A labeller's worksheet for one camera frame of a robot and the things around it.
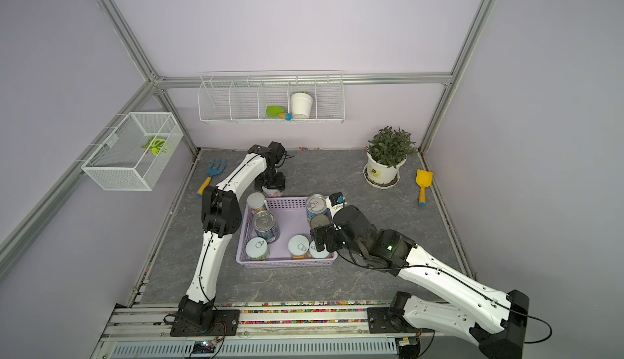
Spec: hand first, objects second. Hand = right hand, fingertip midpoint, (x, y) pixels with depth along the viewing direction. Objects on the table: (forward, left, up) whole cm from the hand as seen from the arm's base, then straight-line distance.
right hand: (323, 226), depth 71 cm
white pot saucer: (+29, -25, -20) cm, 44 cm away
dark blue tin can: (+6, +20, -12) cm, 24 cm away
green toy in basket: (+25, +56, +9) cm, 62 cm away
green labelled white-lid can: (-1, +23, -15) cm, 28 cm away
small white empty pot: (+45, +8, +11) cm, 47 cm away
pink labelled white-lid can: (+23, +21, -16) cm, 35 cm away
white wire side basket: (+25, +65, +6) cm, 70 cm away
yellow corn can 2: (-1, +4, -15) cm, 16 cm away
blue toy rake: (+40, +53, -23) cm, 70 cm away
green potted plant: (+35, -27, -2) cm, 44 cm away
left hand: (+26, +20, -17) cm, 37 cm away
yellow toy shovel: (+33, -46, -21) cm, 60 cm away
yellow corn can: (0, +9, -15) cm, 17 cm away
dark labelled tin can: (+8, +1, -11) cm, 13 cm away
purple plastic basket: (+6, +16, -21) cm, 27 cm away
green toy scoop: (+50, +20, +4) cm, 54 cm away
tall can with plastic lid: (+13, +24, -8) cm, 28 cm away
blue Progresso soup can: (+14, +2, -11) cm, 18 cm away
